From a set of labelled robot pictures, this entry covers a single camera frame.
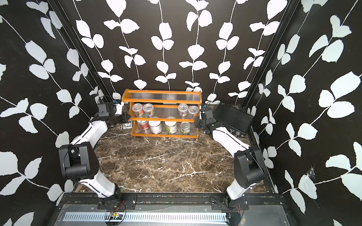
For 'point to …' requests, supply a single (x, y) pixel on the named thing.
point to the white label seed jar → (155, 126)
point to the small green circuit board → (116, 216)
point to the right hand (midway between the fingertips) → (196, 116)
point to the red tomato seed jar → (143, 125)
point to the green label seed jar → (171, 126)
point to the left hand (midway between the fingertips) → (130, 113)
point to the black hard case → (235, 119)
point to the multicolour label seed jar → (185, 127)
